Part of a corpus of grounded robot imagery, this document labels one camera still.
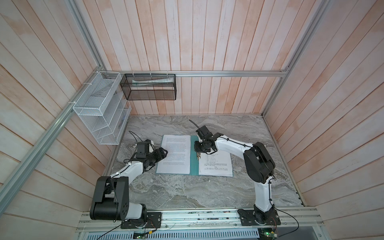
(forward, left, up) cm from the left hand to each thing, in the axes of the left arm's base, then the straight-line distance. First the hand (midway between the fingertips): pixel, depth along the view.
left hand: (164, 156), depth 91 cm
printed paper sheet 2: (-3, -34, -5) cm, 34 cm away
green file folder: (-1, -19, -6) cm, 20 cm away
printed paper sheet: (+1, -8, -5) cm, 10 cm away
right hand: (+6, -20, -1) cm, 21 cm away
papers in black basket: (+35, +16, +29) cm, 49 cm away
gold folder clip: (+3, -22, -5) cm, 23 cm away
